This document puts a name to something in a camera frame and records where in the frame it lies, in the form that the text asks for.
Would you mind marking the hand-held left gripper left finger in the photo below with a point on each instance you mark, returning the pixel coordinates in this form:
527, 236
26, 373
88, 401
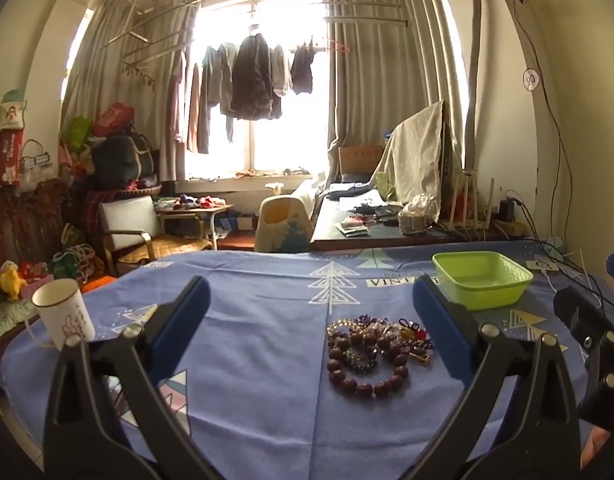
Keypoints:
179, 325

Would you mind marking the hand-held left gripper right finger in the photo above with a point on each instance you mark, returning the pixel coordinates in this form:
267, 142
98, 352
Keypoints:
442, 330

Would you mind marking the green plastic basket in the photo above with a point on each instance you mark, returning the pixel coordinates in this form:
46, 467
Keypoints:
487, 295

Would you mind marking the white power strip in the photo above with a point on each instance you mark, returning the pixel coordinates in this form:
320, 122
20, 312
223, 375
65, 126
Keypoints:
542, 266

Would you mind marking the blue printed tablecloth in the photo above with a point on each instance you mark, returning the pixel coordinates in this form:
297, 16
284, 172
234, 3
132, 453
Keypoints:
267, 310

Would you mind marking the white paper cup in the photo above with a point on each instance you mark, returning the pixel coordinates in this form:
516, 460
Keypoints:
67, 317

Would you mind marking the wooden armchair with white cushion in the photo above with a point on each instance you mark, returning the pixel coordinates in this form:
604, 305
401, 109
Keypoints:
132, 222

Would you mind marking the small cluttered wooden table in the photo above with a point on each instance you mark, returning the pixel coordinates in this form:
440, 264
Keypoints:
197, 210

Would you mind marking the lace covered tissue box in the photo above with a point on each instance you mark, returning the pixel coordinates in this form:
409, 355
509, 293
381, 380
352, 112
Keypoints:
418, 212

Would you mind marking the black charger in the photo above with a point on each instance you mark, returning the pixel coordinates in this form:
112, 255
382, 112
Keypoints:
507, 210

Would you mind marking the wooden slat rack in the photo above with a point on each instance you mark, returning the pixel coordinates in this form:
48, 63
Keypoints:
469, 195

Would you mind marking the white plastic child chair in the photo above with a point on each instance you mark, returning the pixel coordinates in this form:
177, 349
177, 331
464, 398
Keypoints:
282, 225

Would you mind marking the dark desk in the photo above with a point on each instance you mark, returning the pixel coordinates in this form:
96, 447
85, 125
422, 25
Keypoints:
332, 235

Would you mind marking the yellow plush toy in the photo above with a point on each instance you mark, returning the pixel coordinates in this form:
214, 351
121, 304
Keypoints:
11, 282

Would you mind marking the dark duffel bag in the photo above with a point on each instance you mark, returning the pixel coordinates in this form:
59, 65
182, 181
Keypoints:
119, 160

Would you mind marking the dark wooden cabinet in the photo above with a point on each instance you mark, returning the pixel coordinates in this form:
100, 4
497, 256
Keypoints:
27, 230

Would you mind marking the cloth covered monitor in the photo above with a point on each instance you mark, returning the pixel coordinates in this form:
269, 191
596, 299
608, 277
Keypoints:
417, 150

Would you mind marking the cardboard box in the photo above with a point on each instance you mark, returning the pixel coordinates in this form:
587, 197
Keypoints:
357, 160

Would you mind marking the red plastic bag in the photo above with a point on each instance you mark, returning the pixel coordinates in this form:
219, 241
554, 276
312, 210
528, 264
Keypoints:
114, 119

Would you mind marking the green plastic bag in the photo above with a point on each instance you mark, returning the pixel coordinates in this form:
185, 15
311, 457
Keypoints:
79, 132

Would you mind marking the pink hanging garment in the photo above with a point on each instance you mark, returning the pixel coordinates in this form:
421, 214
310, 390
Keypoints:
179, 105

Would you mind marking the window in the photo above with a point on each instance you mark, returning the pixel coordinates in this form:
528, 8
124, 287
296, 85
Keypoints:
297, 130

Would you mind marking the red printed package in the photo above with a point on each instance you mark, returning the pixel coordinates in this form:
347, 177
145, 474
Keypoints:
8, 155

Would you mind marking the grey hanging shirt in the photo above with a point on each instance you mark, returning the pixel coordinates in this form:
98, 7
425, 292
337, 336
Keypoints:
214, 85

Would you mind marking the beige curtain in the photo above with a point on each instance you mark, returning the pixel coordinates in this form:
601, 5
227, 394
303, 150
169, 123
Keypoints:
377, 85
112, 70

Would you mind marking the dark hanging jacket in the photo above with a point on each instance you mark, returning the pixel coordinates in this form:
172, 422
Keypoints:
252, 77

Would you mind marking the small dark hanging garment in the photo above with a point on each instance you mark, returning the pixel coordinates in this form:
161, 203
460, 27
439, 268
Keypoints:
302, 70

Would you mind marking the metal ceiling drying rack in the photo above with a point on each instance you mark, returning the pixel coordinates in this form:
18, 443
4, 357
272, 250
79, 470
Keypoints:
152, 35

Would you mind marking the round white wall device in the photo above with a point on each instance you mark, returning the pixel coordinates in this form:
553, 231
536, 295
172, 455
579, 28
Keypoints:
530, 79

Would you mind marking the grey wall pipe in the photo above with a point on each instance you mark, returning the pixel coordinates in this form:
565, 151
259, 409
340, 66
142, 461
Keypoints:
474, 60

